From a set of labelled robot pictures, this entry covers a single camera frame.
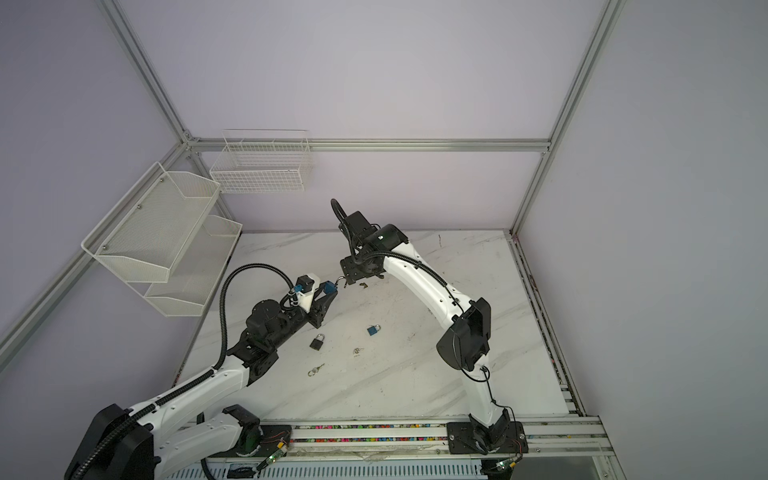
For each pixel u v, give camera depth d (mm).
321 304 707
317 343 904
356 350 885
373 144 925
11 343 492
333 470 703
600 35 708
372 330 928
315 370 856
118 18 685
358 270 728
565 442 750
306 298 663
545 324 1001
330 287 764
